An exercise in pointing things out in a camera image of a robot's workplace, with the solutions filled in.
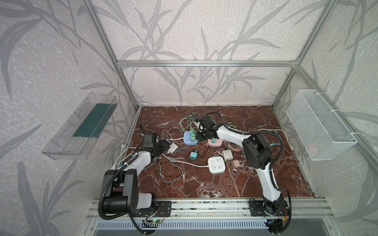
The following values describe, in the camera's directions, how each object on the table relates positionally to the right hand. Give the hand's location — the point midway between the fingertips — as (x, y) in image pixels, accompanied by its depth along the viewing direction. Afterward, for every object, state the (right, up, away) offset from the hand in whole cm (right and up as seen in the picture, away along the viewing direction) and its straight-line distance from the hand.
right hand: (198, 132), depth 100 cm
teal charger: (-3, -14, -9) cm, 17 cm away
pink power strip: (+13, -7, -4) cm, 15 cm away
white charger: (+18, -14, -9) cm, 25 cm away
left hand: (-20, -5, -8) cm, 22 cm away
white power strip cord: (-9, -18, -10) cm, 23 cm away
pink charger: (+23, -17, -13) cm, 31 cm away
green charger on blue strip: (-4, -1, -6) cm, 7 cm away
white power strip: (+11, -18, -13) cm, 25 cm away
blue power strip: (-8, -4, -2) cm, 9 cm away
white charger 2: (-16, -9, -6) cm, 20 cm away
